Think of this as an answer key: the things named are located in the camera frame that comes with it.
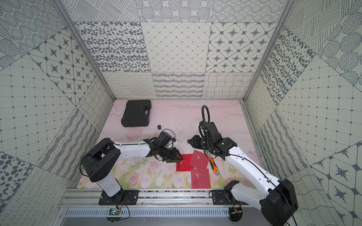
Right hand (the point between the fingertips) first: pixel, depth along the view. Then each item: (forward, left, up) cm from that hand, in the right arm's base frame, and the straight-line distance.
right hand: (191, 143), depth 78 cm
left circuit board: (-31, +40, -17) cm, 54 cm away
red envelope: (-3, -5, -16) cm, 17 cm away
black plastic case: (+29, +41, -8) cm, 51 cm away
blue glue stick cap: (+20, +23, -13) cm, 33 cm away
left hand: (-8, +4, -10) cm, 14 cm away
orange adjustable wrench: (-5, -13, -15) cm, 21 cm away
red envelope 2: (-13, -5, -16) cm, 21 cm away
